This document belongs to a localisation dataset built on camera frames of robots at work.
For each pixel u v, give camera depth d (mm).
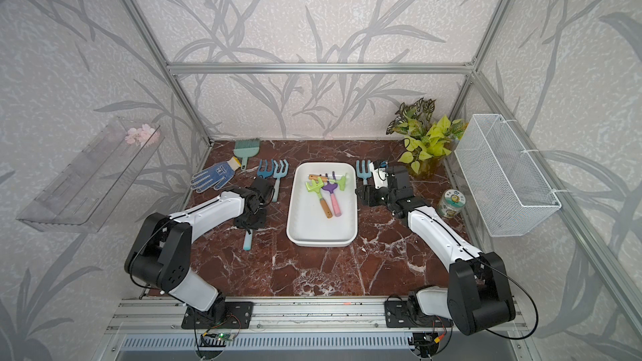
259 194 732
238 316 726
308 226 932
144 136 758
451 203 897
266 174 1087
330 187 1027
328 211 953
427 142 889
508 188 607
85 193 668
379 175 738
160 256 451
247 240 838
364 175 1081
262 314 753
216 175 1081
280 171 1083
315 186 1019
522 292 377
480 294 409
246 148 1185
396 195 654
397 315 734
